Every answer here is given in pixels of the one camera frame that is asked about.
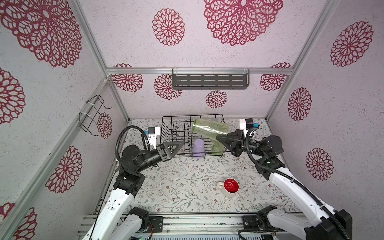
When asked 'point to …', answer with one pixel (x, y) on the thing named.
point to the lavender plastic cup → (198, 149)
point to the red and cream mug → (229, 187)
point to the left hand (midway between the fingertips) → (181, 147)
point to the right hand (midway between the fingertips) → (218, 137)
